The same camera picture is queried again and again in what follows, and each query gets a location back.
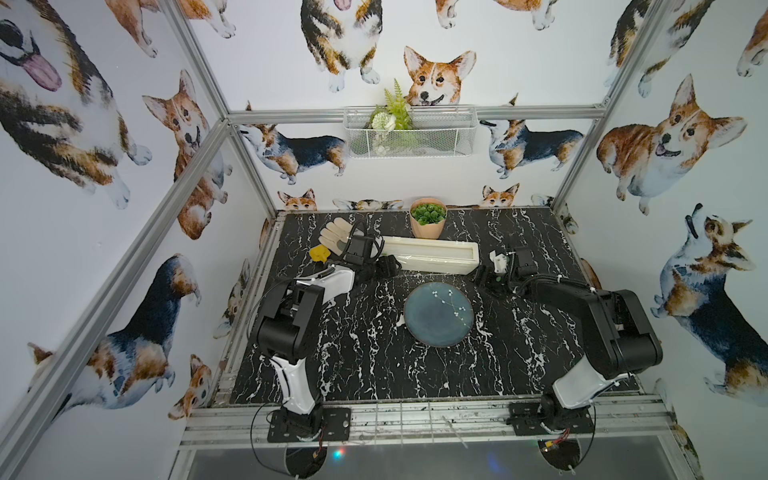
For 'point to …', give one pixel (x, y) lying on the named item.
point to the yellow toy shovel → (319, 253)
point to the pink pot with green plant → (428, 218)
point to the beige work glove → (333, 233)
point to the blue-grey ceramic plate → (438, 314)
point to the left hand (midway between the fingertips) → (397, 263)
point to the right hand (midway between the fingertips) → (470, 278)
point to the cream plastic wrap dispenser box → (432, 255)
